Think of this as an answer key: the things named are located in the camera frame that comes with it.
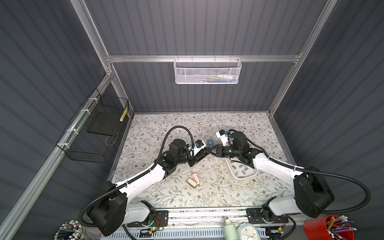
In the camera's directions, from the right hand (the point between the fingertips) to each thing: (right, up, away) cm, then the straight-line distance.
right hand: (210, 151), depth 81 cm
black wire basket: (-58, +12, -7) cm, 60 cm away
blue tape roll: (+2, +3, +21) cm, 21 cm away
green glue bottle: (+7, -32, -17) cm, 36 cm away
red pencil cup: (+47, -28, -21) cm, 58 cm away
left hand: (-5, +1, -2) cm, 5 cm away
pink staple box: (-8, -15, +3) cm, 18 cm away
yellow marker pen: (-48, +21, +1) cm, 53 cm away
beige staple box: (-11, -18, +1) cm, 21 cm away
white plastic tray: (+18, -13, +8) cm, 24 cm away
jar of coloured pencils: (-56, -26, -24) cm, 67 cm away
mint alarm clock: (+16, -35, -13) cm, 40 cm away
